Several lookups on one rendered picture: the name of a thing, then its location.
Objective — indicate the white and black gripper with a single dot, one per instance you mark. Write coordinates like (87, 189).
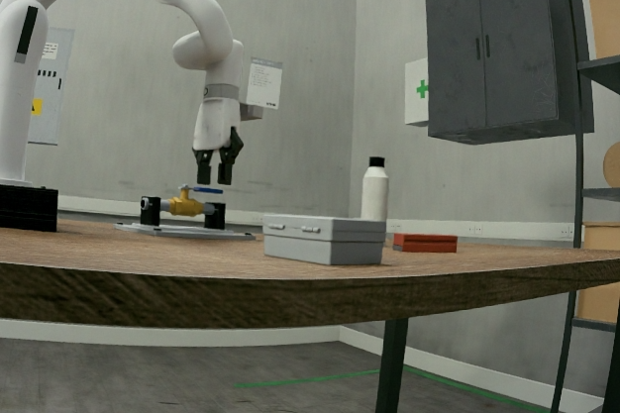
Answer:
(218, 120)

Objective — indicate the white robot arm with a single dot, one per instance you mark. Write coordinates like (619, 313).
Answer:
(24, 28)

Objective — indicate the grey plastic case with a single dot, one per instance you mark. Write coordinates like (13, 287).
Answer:
(324, 240)

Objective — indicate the ball valve with blue handle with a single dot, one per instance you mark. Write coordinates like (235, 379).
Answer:
(214, 218)

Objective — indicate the white bottle with black cap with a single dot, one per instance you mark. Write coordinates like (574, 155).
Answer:
(375, 191)

